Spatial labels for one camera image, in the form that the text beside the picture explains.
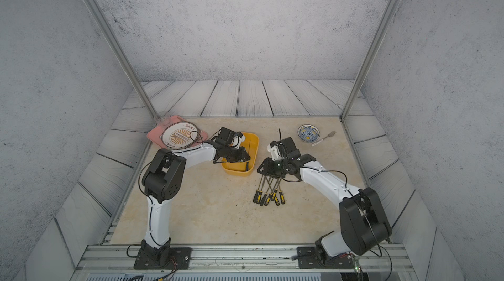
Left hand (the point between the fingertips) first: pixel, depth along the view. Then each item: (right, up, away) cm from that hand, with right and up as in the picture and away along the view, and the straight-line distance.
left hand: (252, 158), depth 97 cm
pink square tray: (-55, +12, +15) cm, 59 cm away
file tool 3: (+14, -17, -10) cm, 24 cm away
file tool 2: (+8, -16, -9) cm, 20 cm away
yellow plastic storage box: (-4, -5, -1) cm, 7 cm away
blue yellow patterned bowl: (+31, +12, +14) cm, 36 cm away
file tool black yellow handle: (-3, -3, -1) cm, 4 cm away
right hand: (+4, -3, -14) cm, 15 cm away
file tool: (+6, -16, -8) cm, 19 cm away
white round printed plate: (-41, +11, +14) cm, 45 cm away
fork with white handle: (+44, +11, +16) cm, 48 cm away
